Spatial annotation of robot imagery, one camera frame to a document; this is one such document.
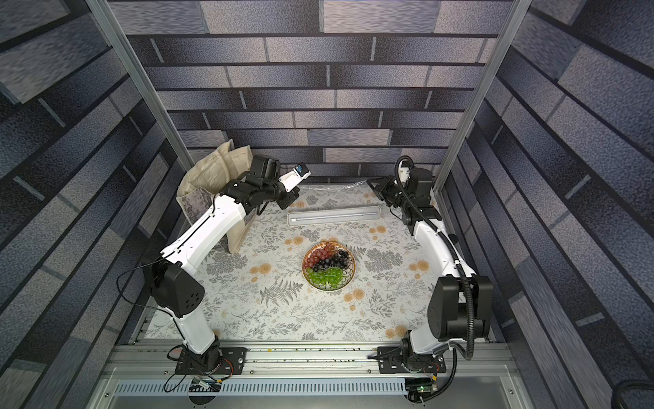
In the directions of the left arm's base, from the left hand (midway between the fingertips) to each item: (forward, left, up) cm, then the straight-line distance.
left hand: (296, 183), depth 82 cm
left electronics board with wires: (-52, +22, -30) cm, 64 cm away
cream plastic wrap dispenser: (-2, -8, -15) cm, 17 cm away
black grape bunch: (-14, -15, -25) cm, 32 cm away
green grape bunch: (-20, -12, -26) cm, 35 cm away
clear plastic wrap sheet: (+23, -25, -29) cm, 44 cm away
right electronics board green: (-52, -38, -29) cm, 71 cm away
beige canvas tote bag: (+10, +36, -9) cm, 39 cm away
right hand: (+1, -23, +2) cm, 23 cm away
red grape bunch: (-11, -10, -25) cm, 29 cm away
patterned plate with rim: (-19, -18, -27) cm, 38 cm away
